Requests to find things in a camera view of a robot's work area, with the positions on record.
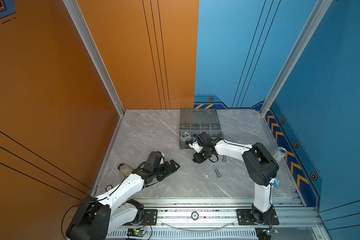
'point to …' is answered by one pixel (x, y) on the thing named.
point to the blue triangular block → (276, 182)
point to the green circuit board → (137, 232)
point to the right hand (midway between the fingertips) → (195, 159)
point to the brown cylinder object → (124, 169)
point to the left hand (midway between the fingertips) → (175, 168)
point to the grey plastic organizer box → (195, 121)
